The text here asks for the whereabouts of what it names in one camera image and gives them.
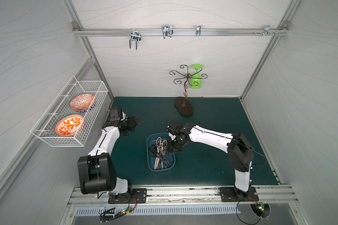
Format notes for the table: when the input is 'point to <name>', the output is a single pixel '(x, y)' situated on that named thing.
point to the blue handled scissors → (167, 160)
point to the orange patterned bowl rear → (82, 102)
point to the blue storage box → (151, 138)
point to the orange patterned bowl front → (69, 125)
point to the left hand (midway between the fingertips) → (135, 123)
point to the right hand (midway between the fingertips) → (168, 150)
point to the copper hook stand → (183, 104)
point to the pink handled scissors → (157, 159)
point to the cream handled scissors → (163, 145)
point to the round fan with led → (262, 210)
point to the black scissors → (154, 152)
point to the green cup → (195, 81)
